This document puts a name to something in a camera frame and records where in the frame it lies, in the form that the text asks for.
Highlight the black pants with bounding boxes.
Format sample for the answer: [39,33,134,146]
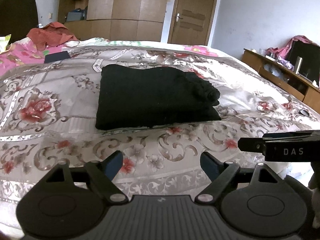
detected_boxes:
[95,64,221,131]

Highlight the wooden side cabinet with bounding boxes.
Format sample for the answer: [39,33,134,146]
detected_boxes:
[241,49,319,112]

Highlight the floral bed quilt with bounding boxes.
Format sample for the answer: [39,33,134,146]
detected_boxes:
[1,38,319,236]

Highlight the black television screen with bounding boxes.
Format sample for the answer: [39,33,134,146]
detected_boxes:
[286,41,320,85]

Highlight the metal cup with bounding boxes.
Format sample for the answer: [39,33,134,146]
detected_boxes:
[294,56,303,75]

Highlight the red cloth on cabinet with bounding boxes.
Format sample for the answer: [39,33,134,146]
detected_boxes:
[266,35,319,59]

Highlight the dark blue flat case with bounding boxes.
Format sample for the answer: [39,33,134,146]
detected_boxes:
[44,51,71,63]

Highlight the pink floral bedsheet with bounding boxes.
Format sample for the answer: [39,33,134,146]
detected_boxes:
[1,37,79,76]

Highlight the red crumpled garment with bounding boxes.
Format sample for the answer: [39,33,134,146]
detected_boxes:
[27,22,78,51]

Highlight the brown wooden door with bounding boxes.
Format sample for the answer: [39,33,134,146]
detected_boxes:
[168,0,217,45]

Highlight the grey bag on shelf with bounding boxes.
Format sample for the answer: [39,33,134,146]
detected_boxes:
[66,8,87,22]

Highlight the brown wooden wardrobe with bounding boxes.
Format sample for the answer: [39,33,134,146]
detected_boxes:
[57,0,168,42]

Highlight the green patterned pillow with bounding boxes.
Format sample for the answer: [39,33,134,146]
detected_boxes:
[0,34,11,53]

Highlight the dark wooden headboard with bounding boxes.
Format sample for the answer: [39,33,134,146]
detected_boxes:
[0,0,39,43]

